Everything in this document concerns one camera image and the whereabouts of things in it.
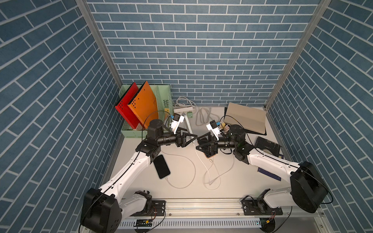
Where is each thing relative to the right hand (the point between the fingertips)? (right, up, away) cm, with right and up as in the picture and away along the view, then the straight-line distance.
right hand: (199, 145), depth 70 cm
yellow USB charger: (+11, +10, -3) cm, 15 cm away
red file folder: (-44, +19, +12) cm, 49 cm away
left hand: (-1, +4, -1) cm, 5 cm away
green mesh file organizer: (-25, +31, +32) cm, 51 cm away
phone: (-22, -17, +17) cm, 33 cm away
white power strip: (-11, +20, +44) cm, 50 cm away
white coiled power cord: (+5, +16, +45) cm, 48 cm away
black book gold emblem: (+46, -5, +24) cm, 52 cm away
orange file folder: (-34, +22, +21) cm, 45 cm away
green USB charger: (-6, +16, +44) cm, 47 cm away
